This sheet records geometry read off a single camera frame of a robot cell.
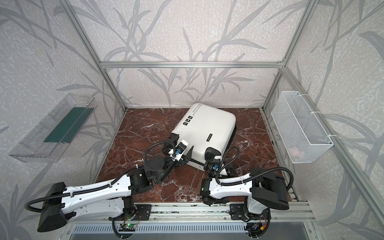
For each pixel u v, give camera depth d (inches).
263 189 16.7
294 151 28.5
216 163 23.6
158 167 19.1
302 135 24.2
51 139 24.8
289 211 29.6
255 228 29.5
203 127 33.9
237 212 28.9
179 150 21.0
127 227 28.2
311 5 27.8
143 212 29.1
